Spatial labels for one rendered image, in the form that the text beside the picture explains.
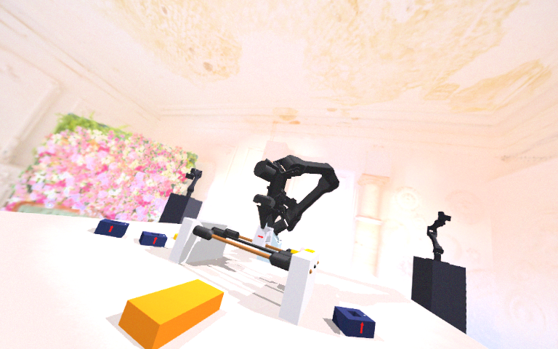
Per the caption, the orange rectangular block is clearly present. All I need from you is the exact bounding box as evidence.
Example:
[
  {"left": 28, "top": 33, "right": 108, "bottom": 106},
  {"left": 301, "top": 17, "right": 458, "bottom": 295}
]
[{"left": 118, "top": 279, "right": 224, "bottom": 349}]

